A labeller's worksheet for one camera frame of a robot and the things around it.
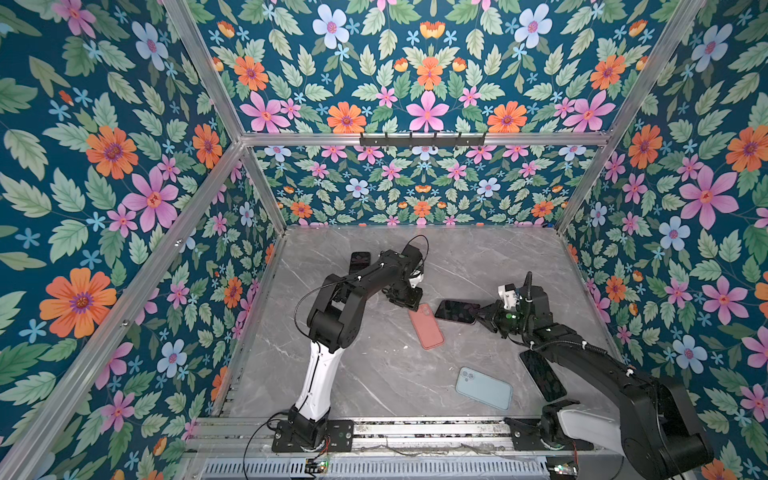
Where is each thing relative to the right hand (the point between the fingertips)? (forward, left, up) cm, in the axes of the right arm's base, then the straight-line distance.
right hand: (470, 310), depth 84 cm
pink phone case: (+1, +12, -12) cm, 17 cm away
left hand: (+8, +15, -8) cm, 19 cm away
